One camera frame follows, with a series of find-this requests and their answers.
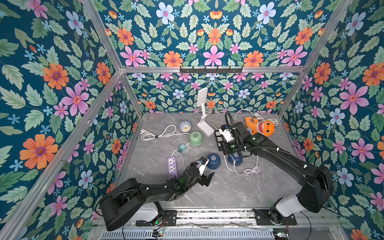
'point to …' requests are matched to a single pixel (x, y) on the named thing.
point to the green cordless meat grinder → (195, 138)
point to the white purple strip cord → (169, 131)
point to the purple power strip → (172, 167)
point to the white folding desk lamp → (202, 98)
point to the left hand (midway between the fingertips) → (210, 168)
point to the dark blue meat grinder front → (237, 156)
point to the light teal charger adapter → (182, 148)
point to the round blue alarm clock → (185, 126)
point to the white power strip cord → (255, 115)
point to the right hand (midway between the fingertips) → (223, 144)
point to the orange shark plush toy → (266, 127)
